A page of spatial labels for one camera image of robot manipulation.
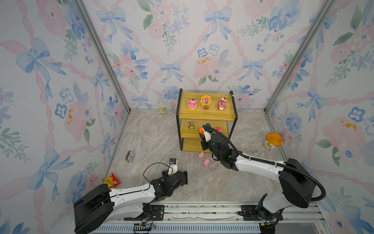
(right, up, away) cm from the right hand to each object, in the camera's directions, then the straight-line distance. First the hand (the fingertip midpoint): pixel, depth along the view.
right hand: (202, 131), depth 83 cm
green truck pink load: (+10, +2, +2) cm, 10 cm away
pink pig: (0, -15, +9) cm, 18 cm away
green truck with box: (-7, +3, +2) cm, 7 cm away
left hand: (-12, -23, +1) cm, 26 cm away
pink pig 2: (+3, -19, +7) cm, 20 cm away
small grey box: (-44, -16, +6) cm, 47 cm away
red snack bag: (-51, -27, -3) cm, 57 cm away
